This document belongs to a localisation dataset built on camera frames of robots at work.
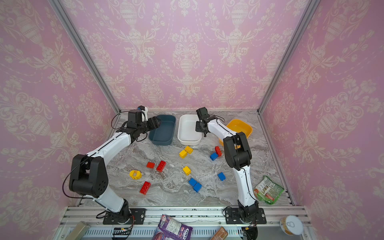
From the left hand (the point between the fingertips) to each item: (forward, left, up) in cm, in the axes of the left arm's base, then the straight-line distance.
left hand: (158, 121), depth 90 cm
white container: (+1, -17, -13) cm, 21 cm away
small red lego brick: (-20, +5, -19) cm, 28 cm away
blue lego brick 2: (-26, -38, -18) cm, 50 cm away
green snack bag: (-34, -63, -17) cm, 74 cm away
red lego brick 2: (-10, -38, -17) cm, 42 cm away
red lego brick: (-21, -2, -17) cm, 27 cm away
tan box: (-54, +29, -16) cm, 63 cm away
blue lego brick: (-14, -34, -17) cm, 41 cm away
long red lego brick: (-33, +4, -17) cm, 38 cm away
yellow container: (+9, -53, -14) cm, 56 cm away
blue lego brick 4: (-33, -24, -17) cm, 44 cm away
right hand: (+6, -26, -12) cm, 30 cm away
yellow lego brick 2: (-24, -18, -17) cm, 34 cm away
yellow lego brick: (-9, -19, -17) cm, 27 cm away
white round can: (-50, -67, -12) cm, 84 cm away
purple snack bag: (-52, -12, -15) cm, 55 cm away
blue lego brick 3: (-30, -22, -18) cm, 41 cm away
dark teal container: (+2, 0, -17) cm, 17 cm away
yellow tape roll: (-27, +11, -16) cm, 33 cm away
